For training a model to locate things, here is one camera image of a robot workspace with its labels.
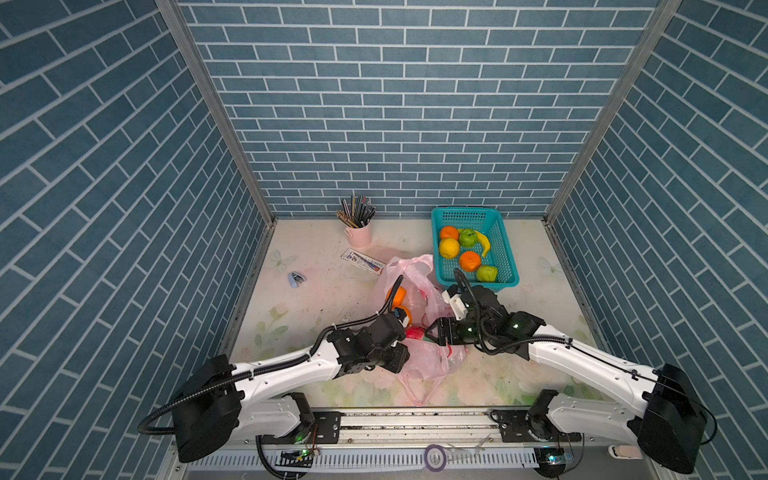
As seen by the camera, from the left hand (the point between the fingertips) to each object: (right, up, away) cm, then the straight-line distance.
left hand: (406, 357), depth 79 cm
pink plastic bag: (+6, -1, -2) cm, 7 cm away
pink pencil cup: (-16, +33, +27) cm, 45 cm away
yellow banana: (+30, +32, +32) cm, 54 cm away
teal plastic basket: (+31, +39, +33) cm, 60 cm away
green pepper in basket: (+23, +33, +29) cm, 49 cm away
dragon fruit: (+2, +6, +3) cm, 7 cm away
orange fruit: (+17, +35, +32) cm, 51 cm away
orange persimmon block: (-2, +14, +12) cm, 19 cm away
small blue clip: (-38, +19, +22) cm, 48 cm away
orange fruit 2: (+23, +25, +23) cm, 41 cm away
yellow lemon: (+16, +29, +26) cm, 42 cm away
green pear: (+27, +21, +19) cm, 39 cm away
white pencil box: (-15, +24, +27) cm, 39 cm away
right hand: (+6, +8, -1) cm, 10 cm away
